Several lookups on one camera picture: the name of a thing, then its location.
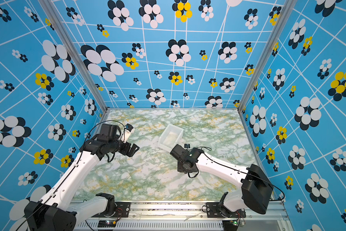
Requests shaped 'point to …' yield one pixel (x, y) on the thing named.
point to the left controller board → (106, 224)
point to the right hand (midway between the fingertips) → (183, 168)
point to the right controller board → (230, 225)
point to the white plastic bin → (171, 135)
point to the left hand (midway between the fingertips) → (132, 143)
